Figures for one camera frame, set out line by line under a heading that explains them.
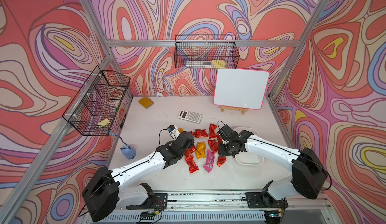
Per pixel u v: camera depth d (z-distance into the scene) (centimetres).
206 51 97
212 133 96
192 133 95
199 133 96
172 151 60
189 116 106
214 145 89
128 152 83
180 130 97
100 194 40
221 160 84
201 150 87
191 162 84
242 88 101
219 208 73
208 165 81
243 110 105
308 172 43
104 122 72
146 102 116
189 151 87
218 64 82
